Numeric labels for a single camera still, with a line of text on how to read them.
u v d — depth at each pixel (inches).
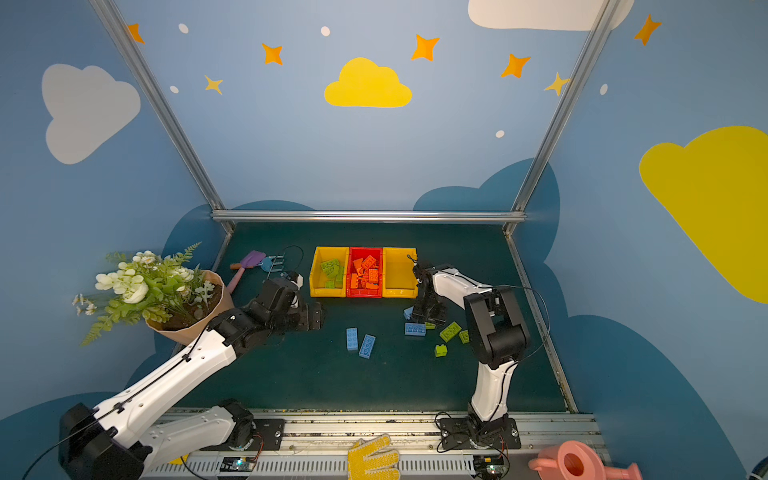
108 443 14.8
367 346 34.8
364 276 40.8
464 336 35.6
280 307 23.5
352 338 35.5
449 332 35.7
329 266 42.3
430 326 36.6
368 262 41.4
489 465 28.2
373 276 39.9
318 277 41.3
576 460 24.6
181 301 30.7
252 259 42.8
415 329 36.5
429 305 32.5
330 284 40.2
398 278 41.8
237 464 27.8
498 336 19.8
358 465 27.2
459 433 29.3
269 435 29.4
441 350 34.4
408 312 37.3
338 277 40.9
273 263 42.6
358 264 41.2
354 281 39.9
